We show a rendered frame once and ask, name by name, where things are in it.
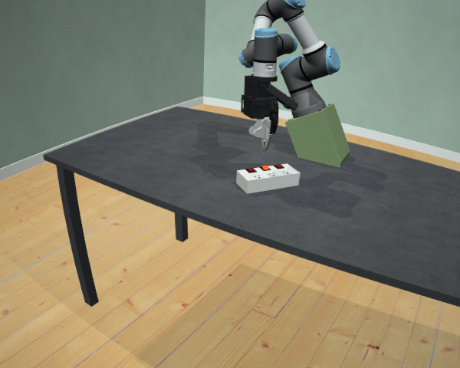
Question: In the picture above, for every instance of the white power strip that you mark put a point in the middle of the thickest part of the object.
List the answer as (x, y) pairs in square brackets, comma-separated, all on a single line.
[(267, 178)]

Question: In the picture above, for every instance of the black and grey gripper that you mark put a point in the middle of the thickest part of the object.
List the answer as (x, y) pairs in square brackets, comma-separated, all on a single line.
[(259, 104)]

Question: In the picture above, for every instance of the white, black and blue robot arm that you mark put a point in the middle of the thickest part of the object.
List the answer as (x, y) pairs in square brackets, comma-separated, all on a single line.
[(318, 60)]

